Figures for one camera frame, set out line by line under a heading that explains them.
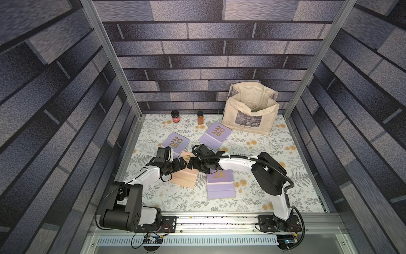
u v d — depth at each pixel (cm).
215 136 107
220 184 84
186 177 90
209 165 70
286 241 70
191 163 82
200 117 110
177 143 103
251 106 114
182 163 83
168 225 73
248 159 55
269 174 52
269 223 73
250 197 82
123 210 42
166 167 76
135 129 118
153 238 71
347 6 69
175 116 111
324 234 75
